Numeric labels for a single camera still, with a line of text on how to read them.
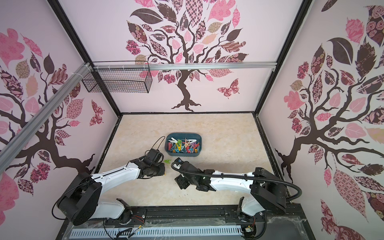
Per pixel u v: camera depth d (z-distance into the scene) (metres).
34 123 0.58
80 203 0.42
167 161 0.92
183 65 0.93
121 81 1.21
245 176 0.47
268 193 0.43
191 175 0.61
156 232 0.70
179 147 0.98
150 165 0.68
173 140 1.01
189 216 0.76
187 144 1.00
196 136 1.00
